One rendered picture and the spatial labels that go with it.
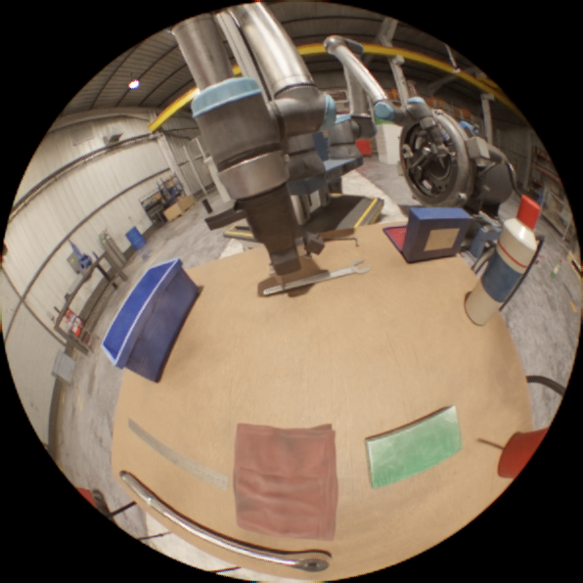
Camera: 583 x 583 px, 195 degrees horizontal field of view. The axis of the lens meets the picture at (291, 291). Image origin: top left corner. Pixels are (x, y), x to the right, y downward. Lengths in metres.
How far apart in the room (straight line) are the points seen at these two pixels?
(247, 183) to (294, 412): 0.30
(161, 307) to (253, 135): 0.38
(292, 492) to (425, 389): 0.22
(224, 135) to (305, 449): 0.38
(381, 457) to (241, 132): 0.38
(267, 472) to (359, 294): 0.32
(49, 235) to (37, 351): 3.61
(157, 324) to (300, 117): 0.50
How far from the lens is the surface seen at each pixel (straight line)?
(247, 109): 0.22
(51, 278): 7.60
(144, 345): 0.42
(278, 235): 0.24
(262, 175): 0.21
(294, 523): 0.30
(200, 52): 0.63
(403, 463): 0.25
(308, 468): 0.25
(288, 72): 0.41
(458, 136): 1.18
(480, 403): 0.34
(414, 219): 0.35
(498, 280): 0.31
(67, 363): 5.24
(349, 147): 1.05
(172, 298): 0.45
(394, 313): 0.31
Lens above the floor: 0.72
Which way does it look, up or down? 46 degrees down
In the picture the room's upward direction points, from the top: 22 degrees counter-clockwise
